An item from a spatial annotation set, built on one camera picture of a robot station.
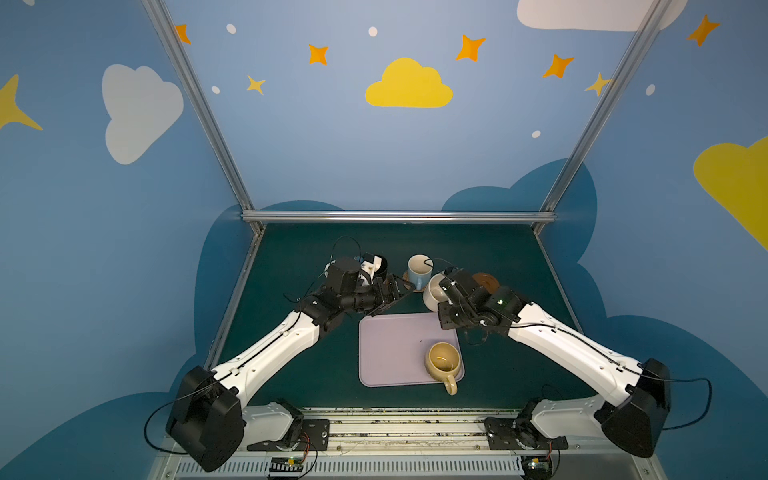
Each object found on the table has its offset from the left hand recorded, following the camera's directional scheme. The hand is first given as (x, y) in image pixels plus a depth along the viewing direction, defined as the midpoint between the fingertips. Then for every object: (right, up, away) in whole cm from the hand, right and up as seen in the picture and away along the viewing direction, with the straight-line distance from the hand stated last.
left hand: (406, 290), depth 74 cm
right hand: (+11, -6, +4) cm, 13 cm away
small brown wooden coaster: (+31, 0, +31) cm, 43 cm away
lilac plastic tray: (-3, -19, +15) cm, 25 cm away
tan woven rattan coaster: (+1, +1, +29) cm, 29 cm away
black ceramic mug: (-7, +4, +9) cm, 12 cm away
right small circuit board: (+33, -44, -1) cm, 55 cm away
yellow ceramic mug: (+11, -22, +12) cm, 28 cm away
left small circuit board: (-30, -43, -2) cm, 52 cm away
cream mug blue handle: (+6, +4, +25) cm, 26 cm away
